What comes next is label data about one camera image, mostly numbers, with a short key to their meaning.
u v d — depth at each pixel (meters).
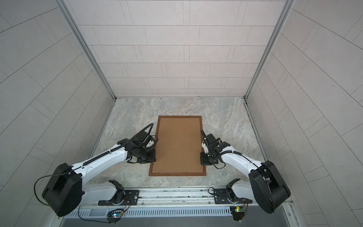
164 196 0.72
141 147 0.64
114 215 0.64
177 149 0.87
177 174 0.78
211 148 0.65
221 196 0.71
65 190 0.39
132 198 0.71
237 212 0.68
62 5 0.71
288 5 0.71
